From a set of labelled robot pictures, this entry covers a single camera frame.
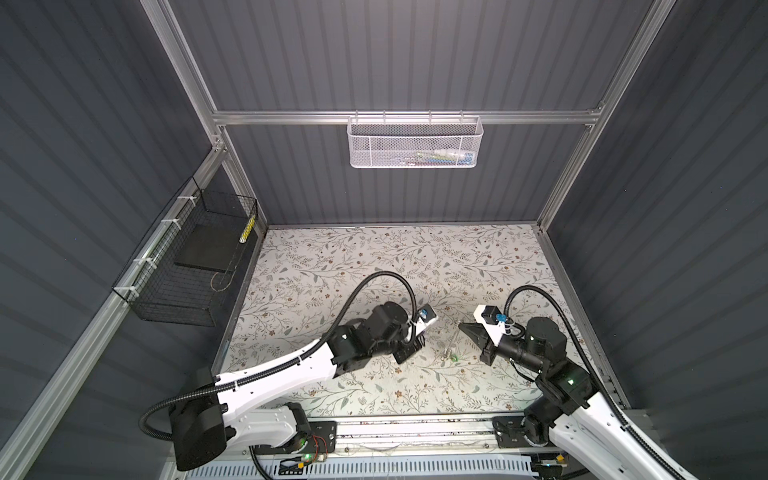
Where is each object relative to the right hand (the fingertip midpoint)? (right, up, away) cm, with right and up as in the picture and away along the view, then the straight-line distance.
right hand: (467, 326), depth 72 cm
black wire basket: (-70, +13, 0) cm, 71 cm away
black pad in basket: (-64, +20, +2) cm, 67 cm away
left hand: (-11, -1, +2) cm, 11 cm away
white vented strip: (+8, -34, -2) cm, 35 cm away
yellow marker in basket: (-59, +22, +8) cm, 63 cm away
